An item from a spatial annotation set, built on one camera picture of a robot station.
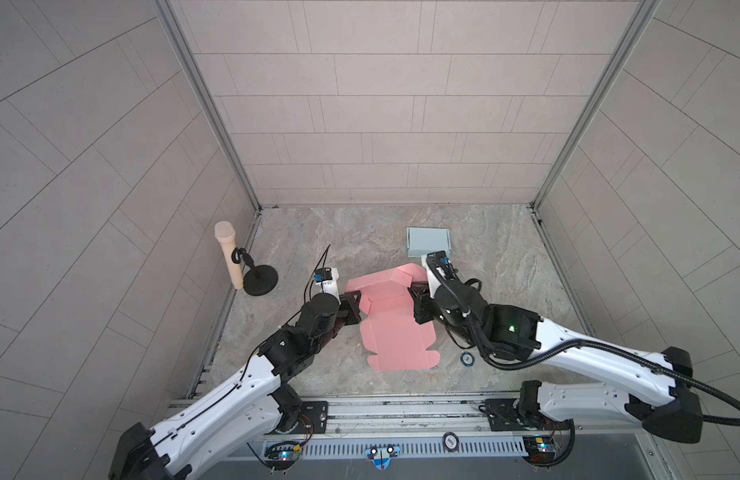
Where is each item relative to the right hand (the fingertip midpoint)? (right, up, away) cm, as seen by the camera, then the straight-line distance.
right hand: (404, 292), depth 66 cm
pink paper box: (-4, -8, +1) cm, 9 cm away
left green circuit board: (-27, -36, -2) cm, 45 cm away
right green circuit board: (+31, -36, +1) cm, 48 cm away
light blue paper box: (+8, +10, +36) cm, 38 cm away
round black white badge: (+11, -35, +2) cm, 36 cm away
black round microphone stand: (-44, -2, +28) cm, 52 cm away
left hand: (-8, -2, +8) cm, 12 cm away
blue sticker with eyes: (-5, -36, -1) cm, 36 cm away
